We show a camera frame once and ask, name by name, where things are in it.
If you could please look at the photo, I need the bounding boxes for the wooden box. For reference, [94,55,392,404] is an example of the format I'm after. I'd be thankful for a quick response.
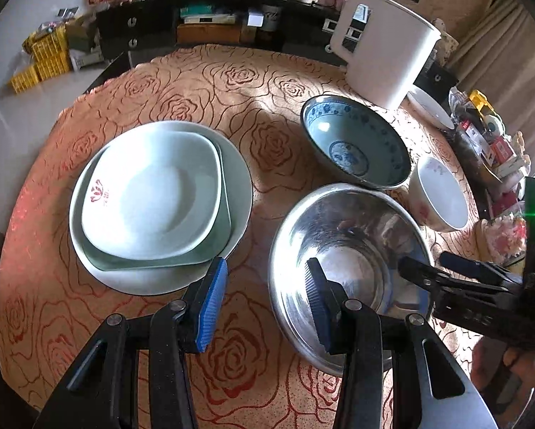
[177,23,242,44]

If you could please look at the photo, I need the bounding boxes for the beige curtain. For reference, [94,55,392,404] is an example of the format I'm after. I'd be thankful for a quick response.
[446,0,535,175]

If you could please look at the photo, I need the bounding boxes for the stack of books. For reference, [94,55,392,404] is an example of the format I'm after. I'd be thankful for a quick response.
[180,5,237,24]

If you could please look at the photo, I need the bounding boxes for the black cabinet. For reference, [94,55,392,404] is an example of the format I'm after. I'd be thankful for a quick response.
[95,0,458,94]

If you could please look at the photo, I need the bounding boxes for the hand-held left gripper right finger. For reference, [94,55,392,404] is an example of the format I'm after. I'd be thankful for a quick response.
[305,258,501,429]

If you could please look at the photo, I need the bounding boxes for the blue patterned porcelain bowl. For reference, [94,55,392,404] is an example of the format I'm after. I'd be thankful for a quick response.
[300,95,412,189]

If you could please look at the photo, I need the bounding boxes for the yellow plastic crate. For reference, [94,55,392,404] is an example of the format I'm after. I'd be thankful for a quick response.
[24,27,67,61]
[10,65,40,94]
[33,51,72,79]

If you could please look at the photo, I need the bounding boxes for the white round plate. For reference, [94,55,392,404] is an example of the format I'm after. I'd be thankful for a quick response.
[69,120,254,296]

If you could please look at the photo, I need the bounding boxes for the large steel bowl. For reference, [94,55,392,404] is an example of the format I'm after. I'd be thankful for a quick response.
[269,183,436,377]

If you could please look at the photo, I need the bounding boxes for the small white floral bowl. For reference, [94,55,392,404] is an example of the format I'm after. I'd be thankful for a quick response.
[408,156,469,233]

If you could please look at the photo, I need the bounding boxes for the grey jar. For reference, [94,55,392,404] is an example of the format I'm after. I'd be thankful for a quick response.
[262,4,281,32]

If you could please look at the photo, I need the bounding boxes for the small white plate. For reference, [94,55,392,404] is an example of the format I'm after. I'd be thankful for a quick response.
[406,86,455,130]

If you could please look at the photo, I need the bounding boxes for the cardboard box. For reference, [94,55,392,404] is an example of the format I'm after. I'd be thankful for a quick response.
[66,15,98,50]

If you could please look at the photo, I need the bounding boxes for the person's right hand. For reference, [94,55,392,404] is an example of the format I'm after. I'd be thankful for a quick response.
[471,340,535,416]

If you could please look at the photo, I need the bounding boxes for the pink floral tissue box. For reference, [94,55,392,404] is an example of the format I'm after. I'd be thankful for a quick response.
[475,214,528,266]

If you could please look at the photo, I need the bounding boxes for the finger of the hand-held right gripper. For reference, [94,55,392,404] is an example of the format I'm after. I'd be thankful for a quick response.
[398,256,525,300]
[440,251,525,287]

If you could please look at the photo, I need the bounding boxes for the rose pattern tablecloth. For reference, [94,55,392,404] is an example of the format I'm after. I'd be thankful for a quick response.
[0,44,496,429]

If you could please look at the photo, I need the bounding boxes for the white squarish dish red logo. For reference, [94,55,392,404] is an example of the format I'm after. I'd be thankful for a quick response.
[80,129,220,261]

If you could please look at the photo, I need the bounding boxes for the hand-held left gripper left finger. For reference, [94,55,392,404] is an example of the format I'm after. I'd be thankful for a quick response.
[33,257,229,429]

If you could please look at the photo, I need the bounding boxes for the cream spotted toy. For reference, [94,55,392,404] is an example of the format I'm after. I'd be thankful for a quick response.
[431,18,458,61]

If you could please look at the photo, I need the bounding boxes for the pile of small packets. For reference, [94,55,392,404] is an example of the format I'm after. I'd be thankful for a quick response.
[448,89,530,215]

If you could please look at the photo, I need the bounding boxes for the green square plate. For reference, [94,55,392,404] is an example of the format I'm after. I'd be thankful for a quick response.
[77,132,232,271]

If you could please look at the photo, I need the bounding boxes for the white electric kettle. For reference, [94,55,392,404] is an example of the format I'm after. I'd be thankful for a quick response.
[327,0,442,111]

